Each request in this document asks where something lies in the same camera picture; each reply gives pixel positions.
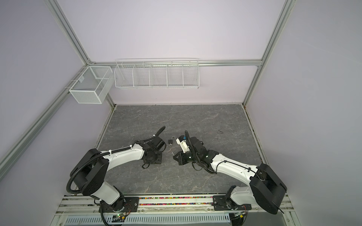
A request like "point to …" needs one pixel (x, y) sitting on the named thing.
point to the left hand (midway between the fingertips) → (157, 161)
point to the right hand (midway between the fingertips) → (173, 158)
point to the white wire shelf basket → (157, 73)
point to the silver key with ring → (170, 145)
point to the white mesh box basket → (93, 85)
